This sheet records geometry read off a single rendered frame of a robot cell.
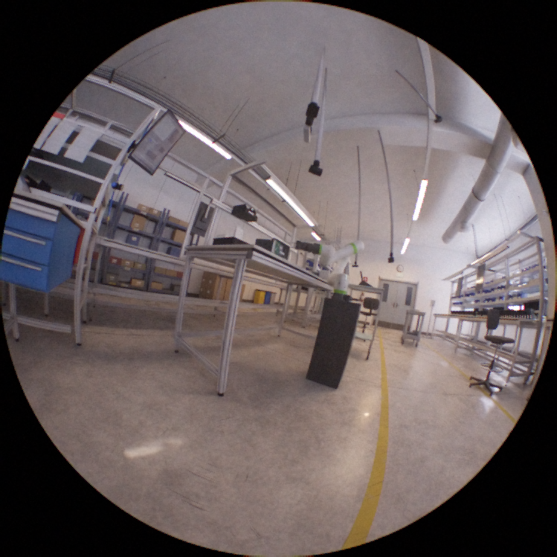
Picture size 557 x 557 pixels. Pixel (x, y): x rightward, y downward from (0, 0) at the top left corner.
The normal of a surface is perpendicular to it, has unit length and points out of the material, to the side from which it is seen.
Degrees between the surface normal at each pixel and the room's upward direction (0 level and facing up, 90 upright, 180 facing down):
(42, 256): 90
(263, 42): 180
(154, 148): 101
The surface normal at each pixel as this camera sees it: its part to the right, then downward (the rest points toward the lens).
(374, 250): -0.54, -0.16
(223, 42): -0.19, 0.98
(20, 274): 0.82, 0.13
